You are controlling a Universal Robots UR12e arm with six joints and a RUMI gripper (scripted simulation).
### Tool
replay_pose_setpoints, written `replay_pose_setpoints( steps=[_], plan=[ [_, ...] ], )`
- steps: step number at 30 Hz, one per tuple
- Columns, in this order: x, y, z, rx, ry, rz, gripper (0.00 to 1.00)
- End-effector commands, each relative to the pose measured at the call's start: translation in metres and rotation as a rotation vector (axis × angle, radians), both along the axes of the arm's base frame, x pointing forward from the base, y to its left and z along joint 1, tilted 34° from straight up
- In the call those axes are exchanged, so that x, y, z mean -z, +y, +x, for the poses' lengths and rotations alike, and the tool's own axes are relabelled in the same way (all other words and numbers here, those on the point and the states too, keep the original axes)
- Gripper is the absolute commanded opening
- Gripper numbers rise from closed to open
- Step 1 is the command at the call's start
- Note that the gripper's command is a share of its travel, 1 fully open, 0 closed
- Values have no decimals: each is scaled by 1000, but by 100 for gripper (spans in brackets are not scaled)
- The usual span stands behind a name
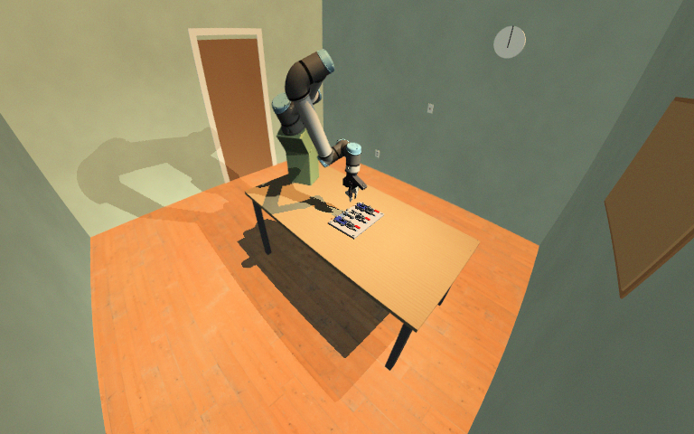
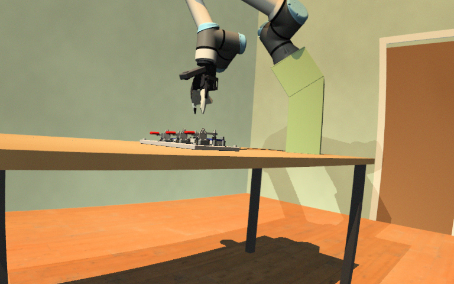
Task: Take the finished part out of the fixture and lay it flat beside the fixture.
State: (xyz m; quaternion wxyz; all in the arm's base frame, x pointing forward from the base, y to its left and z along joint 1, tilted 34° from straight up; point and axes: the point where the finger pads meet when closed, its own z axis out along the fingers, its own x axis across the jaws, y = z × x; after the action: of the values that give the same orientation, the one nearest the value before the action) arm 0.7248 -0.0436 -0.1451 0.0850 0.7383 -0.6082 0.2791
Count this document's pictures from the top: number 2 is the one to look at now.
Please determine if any black toggle clamp with red handle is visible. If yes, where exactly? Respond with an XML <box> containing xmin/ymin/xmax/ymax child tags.
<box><xmin>184</xmin><ymin>128</ymin><xmax>217</xmax><ymax>146</ymax></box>

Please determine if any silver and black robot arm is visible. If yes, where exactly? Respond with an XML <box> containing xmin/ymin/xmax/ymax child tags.
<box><xmin>179</xmin><ymin>0</ymin><xmax>308</xmax><ymax>80</ymax></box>

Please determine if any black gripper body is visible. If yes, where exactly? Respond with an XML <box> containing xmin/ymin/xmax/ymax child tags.
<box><xmin>193</xmin><ymin>60</ymin><xmax>218</xmax><ymax>91</ymax></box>

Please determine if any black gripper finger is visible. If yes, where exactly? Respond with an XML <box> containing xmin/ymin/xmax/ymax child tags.
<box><xmin>190</xmin><ymin>83</ymin><xmax>201</xmax><ymax>114</ymax></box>
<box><xmin>200</xmin><ymin>80</ymin><xmax>213</xmax><ymax>114</ymax></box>

